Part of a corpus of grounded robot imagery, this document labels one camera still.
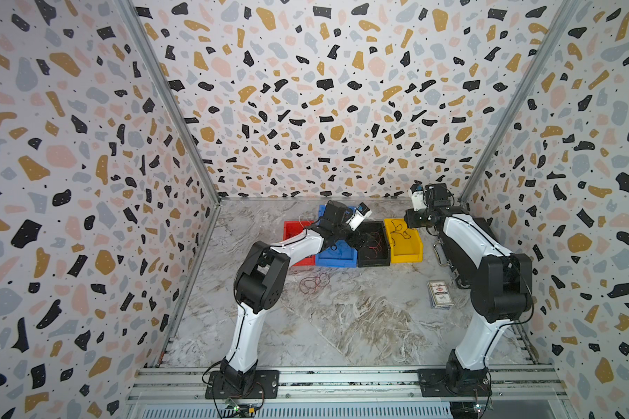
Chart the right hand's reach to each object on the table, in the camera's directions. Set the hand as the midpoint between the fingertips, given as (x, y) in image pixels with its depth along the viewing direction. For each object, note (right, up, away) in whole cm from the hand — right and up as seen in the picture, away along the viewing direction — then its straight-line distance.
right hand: (409, 214), depth 95 cm
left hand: (-15, -5, -1) cm, 16 cm away
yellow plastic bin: (+1, -12, +10) cm, 15 cm away
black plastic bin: (-12, -15, +8) cm, 20 cm away
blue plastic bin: (-22, -16, +5) cm, 27 cm away
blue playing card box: (+8, -28, -6) cm, 29 cm away
